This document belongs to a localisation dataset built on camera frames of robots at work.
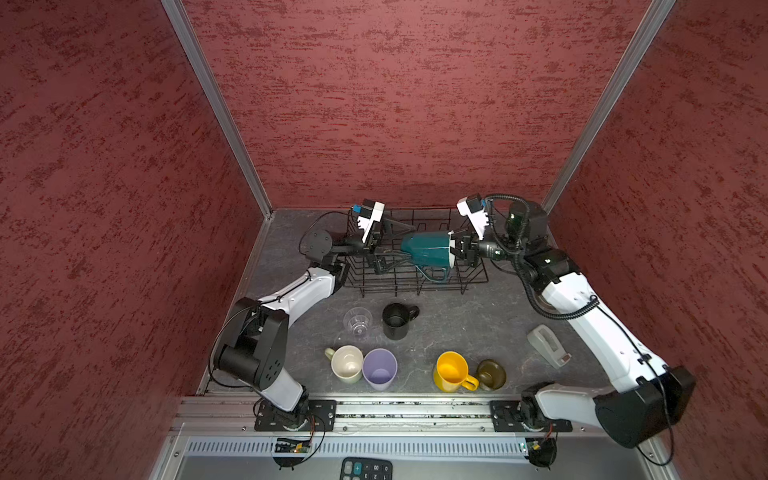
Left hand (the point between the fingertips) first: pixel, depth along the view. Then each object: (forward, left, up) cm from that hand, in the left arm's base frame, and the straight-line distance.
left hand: (412, 247), depth 66 cm
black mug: (-4, +3, -32) cm, 32 cm away
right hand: (+1, -6, -1) cm, 6 cm away
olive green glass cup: (-18, -24, -35) cm, 45 cm away
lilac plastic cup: (-19, +7, -24) cm, 31 cm away
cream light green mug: (-17, +16, -29) cm, 38 cm away
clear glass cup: (-3, +15, -34) cm, 37 cm away
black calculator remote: (-39, +11, -33) cm, 52 cm away
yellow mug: (-18, -12, -34) cm, 40 cm away
